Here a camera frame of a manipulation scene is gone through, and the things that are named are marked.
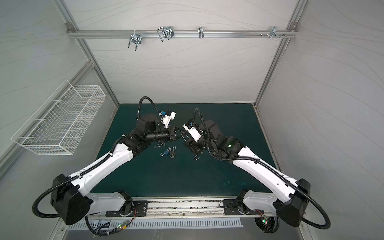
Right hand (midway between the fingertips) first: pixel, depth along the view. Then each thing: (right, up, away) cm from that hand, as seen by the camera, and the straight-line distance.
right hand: (191, 134), depth 71 cm
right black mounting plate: (+19, -36, 0) cm, 41 cm away
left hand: (-1, +2, -2) cm, 3 cm away
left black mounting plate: (-26, -38, +2) cm, 46 cm away
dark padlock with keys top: (-13, -3, -7) cm, 15 cm away
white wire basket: (-61, +5, -2) cm, 62 cm away
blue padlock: (-17, -14, +22) cm, 31 cm away
